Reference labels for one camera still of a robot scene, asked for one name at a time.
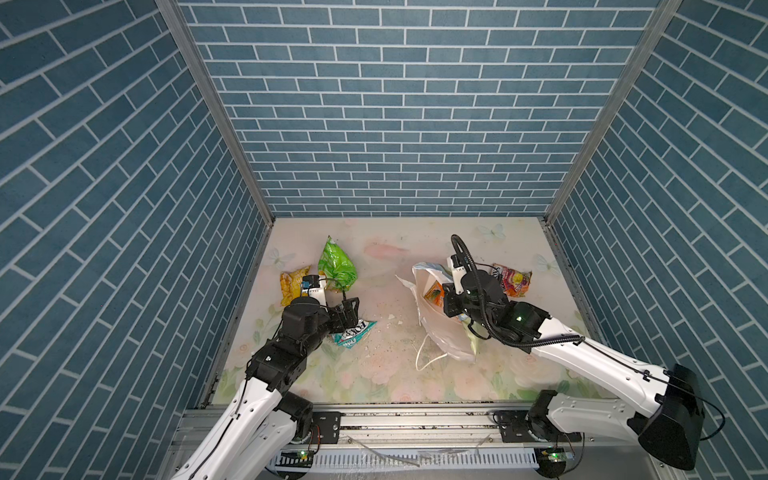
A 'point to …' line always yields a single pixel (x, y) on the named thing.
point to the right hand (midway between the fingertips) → (446, 286)
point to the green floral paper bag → (452, 334)
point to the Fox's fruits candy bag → (514, 283)
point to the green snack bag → (336, 267)
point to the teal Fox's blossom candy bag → (355, 334)
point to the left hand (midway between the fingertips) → (352, 303)
